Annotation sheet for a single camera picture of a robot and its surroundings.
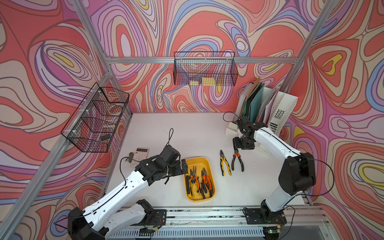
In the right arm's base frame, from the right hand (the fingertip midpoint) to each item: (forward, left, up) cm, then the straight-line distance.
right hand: (241, 151), depth 87 cm
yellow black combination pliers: (-1, +10, -9) cm, 14 cm away
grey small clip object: (+2, +69, -7) cm, 69 cm away
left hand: (-12, +34, +5) cm, 36 cm away
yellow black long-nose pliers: (-18, +32, -4) cm, 37 cm away
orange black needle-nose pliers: (-13, +29, -7) cm, 33 cm away
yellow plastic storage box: (-4, +22, -6) cm, 23 cm away
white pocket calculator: (+5, +63, -7) cm, 64 cm away
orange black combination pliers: (-14, +21, -8) cm, 27 cm away
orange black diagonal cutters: (+3, +1, -9) cm, 10 cm away
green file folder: (+23, -11, +17) cm, 30 cm away
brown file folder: (+36, -13, +22) cm, 44 cm away
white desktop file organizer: (+28, -33, +8) cm, 44 cm away
